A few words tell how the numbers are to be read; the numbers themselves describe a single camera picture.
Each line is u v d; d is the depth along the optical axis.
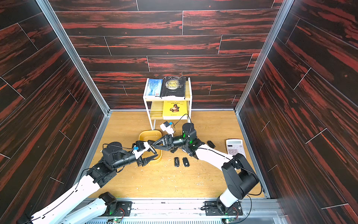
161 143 0.65
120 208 0.73
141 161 0.61
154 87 0.87
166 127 0.70
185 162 0.89
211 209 0.73
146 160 0.61
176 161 0.91
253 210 0.73
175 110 0.96
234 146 0.96
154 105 1.11
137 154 0.58
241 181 0.44
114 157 0.54
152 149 0.66
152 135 1.01
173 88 0.86
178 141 0.67
